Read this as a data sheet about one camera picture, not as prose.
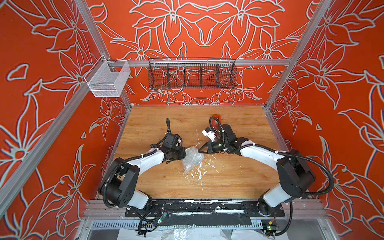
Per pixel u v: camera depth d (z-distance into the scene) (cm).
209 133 78
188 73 101
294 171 45
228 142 68
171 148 70
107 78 94
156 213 71
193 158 83
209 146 73
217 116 104
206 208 74
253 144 57
